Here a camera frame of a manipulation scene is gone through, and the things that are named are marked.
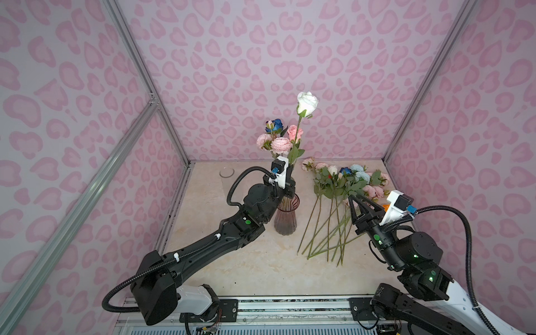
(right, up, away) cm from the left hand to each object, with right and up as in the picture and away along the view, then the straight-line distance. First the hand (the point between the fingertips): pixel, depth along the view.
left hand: (293, 161), depth 66 cm
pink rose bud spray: (+12, +2, +47) cm, 49 cm away
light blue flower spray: (+36, -3, +38) cm, 52 cm away
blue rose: (+31, -1, +43) cm, 53 cm away
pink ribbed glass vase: (-1, -22, +27) cm, 35 cm away
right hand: (+15, -10, -9) cm, 20 cm away
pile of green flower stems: (+19, -25, +27) cm, 42 cm away
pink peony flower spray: (+43, -10, +34) cm, 55 cm away
